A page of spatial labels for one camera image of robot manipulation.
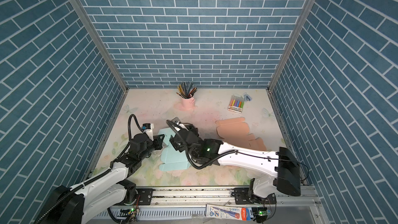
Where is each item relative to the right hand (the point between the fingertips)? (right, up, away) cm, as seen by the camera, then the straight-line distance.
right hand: (176, 129), depth 72 cm
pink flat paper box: (+32, -6, +25) cm, 41 cm away
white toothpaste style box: (+24, -37, -3) cm, 44 cm away
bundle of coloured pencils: (0, +21, +33) cm, 39 cm away
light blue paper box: (-5, -18, +11) cm, 22 cm away
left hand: (-9, -6, +14) cm, 18 cm away
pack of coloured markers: (+36, +11, +39) cm, 54 cm away
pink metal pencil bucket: (+2, +12, +33) cm, 35 cm away
